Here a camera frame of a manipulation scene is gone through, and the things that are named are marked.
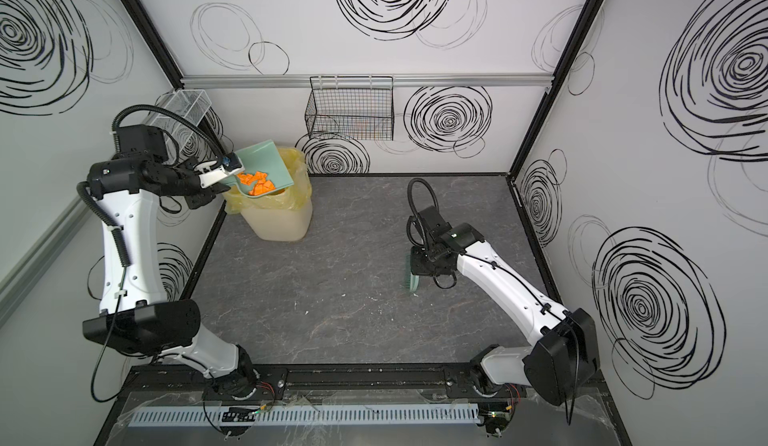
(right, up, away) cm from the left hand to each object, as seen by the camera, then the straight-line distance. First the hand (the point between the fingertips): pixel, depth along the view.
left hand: (217, 176), depth 72 cm
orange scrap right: (+7, -1, -1) cm, 8 cm away
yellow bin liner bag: (+15, -5, +13) cm, 21 cm away
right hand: (+48, -24, +7) cm, 54 cm away
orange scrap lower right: (+11, -3, +1) cm, 11 cm away
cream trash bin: (+7, -14, +22) cm, 27 cm away
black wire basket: (+23, +40, +73) cm, 86 cm away
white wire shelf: (-22, +25, +22) cm, 40 cm away
